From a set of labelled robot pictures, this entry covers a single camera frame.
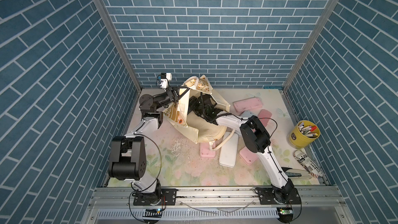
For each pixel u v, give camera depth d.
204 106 0.79
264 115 1.05
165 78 0.69
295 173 0.84
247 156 0.84
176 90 0.69
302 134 0.81
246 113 1.04
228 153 0.86
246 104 1.09
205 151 0.86
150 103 0.60
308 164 0.82
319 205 0.72
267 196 0.74
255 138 0.60
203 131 0.84
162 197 0.72
